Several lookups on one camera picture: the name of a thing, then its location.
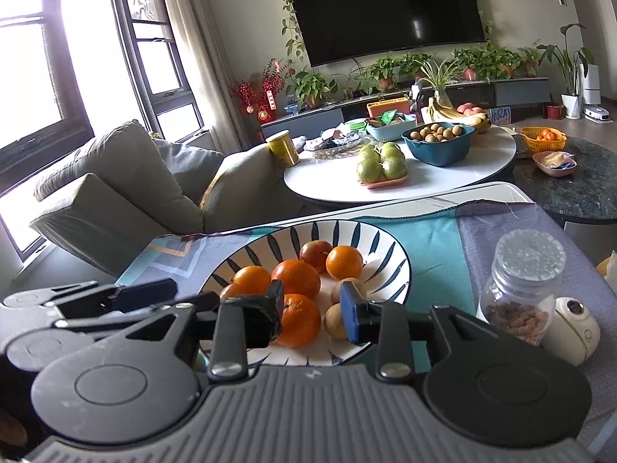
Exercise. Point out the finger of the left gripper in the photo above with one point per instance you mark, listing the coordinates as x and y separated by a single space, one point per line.
144 294

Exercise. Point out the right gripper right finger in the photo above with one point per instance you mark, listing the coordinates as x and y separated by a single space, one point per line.
384 325

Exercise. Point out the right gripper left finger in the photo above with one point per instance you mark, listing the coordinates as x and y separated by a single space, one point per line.
244 323

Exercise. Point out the brown round fruit front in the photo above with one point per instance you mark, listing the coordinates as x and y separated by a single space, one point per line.
334 326

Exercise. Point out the red plum fruit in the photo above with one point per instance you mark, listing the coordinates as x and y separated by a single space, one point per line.
315 254

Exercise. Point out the large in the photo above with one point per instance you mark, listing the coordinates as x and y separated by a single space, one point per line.
297 277

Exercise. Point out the blue bowl of brown fruits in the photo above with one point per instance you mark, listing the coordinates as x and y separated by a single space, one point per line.
439 144

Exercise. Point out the partly hidden orange left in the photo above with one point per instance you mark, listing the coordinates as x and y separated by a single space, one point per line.
231 291

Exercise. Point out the white bowl with blue stripes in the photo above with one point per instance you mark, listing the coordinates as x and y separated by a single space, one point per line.
386 276

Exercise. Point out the grey sofa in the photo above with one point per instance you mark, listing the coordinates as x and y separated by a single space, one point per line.
105 202

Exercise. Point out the blue patterned tablecloth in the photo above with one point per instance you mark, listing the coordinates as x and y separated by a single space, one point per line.
451 253

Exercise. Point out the clear jar with white lid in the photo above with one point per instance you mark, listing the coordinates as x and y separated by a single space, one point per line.
519 295

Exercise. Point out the round white coffee table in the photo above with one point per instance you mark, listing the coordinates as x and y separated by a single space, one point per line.
356 179

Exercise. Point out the green apples on tray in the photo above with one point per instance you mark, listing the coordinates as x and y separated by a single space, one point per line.
381 165

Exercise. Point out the yellow tin can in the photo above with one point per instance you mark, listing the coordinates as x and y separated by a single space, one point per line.
283 149

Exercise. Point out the white oval gadget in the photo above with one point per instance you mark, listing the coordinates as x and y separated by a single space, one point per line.
574 333

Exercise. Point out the light blue snack container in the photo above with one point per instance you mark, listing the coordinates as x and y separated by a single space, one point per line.
393 131

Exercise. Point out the banana bunch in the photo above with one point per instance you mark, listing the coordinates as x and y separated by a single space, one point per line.
473 116

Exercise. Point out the tv console cabinet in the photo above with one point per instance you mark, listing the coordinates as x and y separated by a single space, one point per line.
516 92

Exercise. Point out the red festive decoration plant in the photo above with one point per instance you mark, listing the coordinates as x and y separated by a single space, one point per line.
258 95

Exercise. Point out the pink dish with snacks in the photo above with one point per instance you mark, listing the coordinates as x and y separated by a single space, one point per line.
555 164

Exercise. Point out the yellow basket of oranges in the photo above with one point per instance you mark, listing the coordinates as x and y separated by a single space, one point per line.
543 139

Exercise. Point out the dark round marble table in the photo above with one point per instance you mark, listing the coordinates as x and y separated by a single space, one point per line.
588 196

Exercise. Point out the white robot vacuum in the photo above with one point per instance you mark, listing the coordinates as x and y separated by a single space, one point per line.
597 114

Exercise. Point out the tall potted plant white pot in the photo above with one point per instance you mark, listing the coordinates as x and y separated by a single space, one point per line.
570 62

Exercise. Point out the black wall television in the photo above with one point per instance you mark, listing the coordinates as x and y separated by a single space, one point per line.
336 30

